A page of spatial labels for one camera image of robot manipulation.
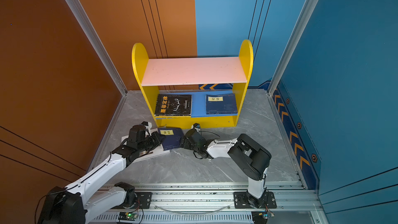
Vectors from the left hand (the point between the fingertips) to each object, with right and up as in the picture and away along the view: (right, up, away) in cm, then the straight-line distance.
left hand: (167, 135), depth 84 cm
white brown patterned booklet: (-4, -7, -5) cm, 10 cm away
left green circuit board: (-14, -35, -13) cm, 40 cm away
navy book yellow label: (+28, +17, +8) cm, 34 cm away
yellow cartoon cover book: (+3, +10, +3) cm, 10 cm away
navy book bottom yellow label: (+2, -2, +5) cm, 6 cm away
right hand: (+8, -6, +6) cm, 11 cm away
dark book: (+2, +16, +6) cm, 17 cm away
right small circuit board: (+47, -35, -13) cm, 60 cm away
